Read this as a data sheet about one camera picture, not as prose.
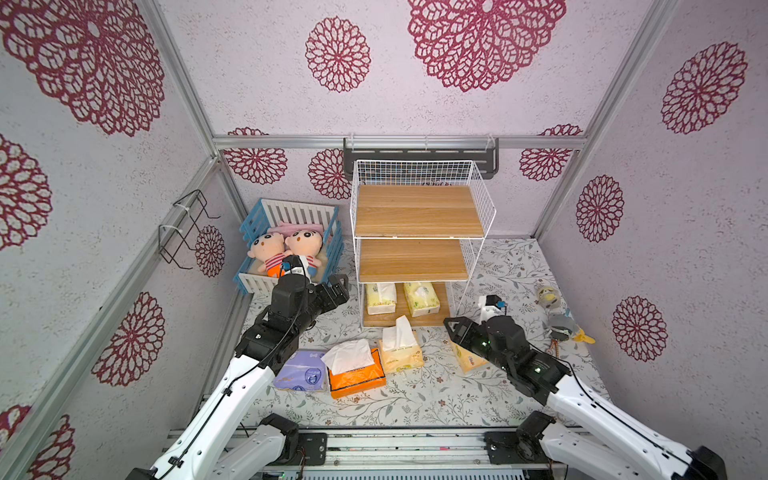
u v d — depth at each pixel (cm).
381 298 95
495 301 69
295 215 107
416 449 75
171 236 73
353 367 80
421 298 96
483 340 65
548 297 97
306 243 97
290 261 62
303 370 81
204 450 40
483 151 95
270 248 100
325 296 63
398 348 85
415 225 67
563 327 88
